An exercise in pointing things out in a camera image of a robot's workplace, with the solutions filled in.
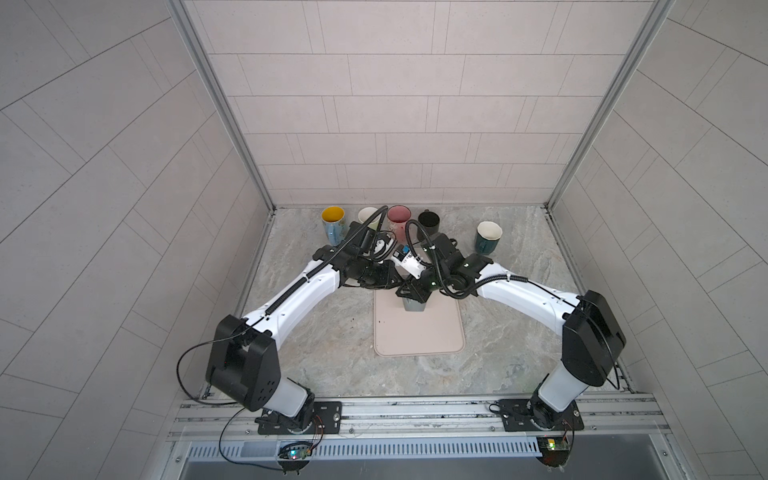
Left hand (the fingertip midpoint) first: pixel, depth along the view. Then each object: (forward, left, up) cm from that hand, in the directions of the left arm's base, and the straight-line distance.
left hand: (409, 279), depth 77 cm
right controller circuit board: (-35, -34, -17) cm, 51 cm away
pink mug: (+29, +3, -8) cm, 31 cm away
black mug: (+28, -8, -9) cm, 30 cm away
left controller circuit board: (-37, +25, -13) cm, 46 cm away
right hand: (-1, +3, -4) cm, 5 cm away
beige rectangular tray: (-8, -8, -14) cm, 18 cm away
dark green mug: (+24, -28, -11) cm, 38 cm away
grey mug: (-5, -1, -5) cm, 7 cm away
